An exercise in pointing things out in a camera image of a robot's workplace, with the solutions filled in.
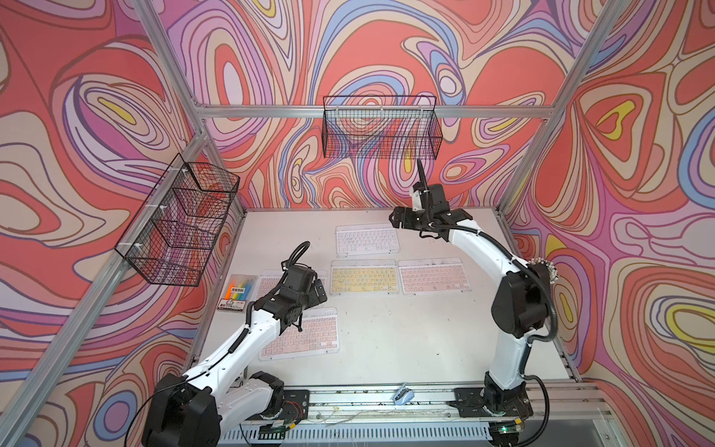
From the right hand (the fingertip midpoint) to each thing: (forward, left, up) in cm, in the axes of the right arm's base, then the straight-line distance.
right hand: (404, 224), depth 92 cm
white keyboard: (+6, +16, -15) cm, 23 cm away
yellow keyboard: (-10, +14, -16) cm, 24 cm away
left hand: (-21, +30, -7) cm, 37 cm away
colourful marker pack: (-15, +57, -14) cm, 60 cm away
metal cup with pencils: (-18, -41, -1) cm, 45 cm away
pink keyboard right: (-10, -11, -17) cm, 23 cm away
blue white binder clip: (-48, +5, -16) cm, 51 cm away
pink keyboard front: (-30, +29, -17) cm, 45 cm away
